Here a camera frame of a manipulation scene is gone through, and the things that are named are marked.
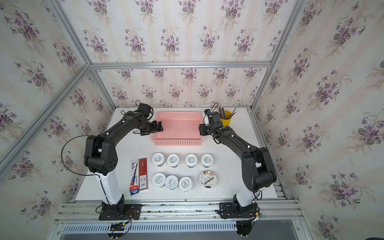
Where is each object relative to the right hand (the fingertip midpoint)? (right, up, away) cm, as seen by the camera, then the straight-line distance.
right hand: (204, 126), depth 92 cm
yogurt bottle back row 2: (-19, -19, -8) cm, 28 cm away
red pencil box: (-36, -27, -8) cm, 46 cm away
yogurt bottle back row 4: (+1, -19, -8) cm, 21 cm away
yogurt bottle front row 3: (-11, -29, -16) cm, 35 cm away
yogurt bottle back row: (-28, -19, -6) cm, 34 cm away
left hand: (-30, -3, +2) cm, 30 cm away
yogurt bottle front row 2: (-19, -28, -15) cm, 37 cm away
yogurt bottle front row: (-25, -28, -15) cm, 40 cm away
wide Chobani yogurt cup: (+1, -28, -13) cm, 31 cm away
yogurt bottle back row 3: (-8, -19, -7) cm, 22 cm away
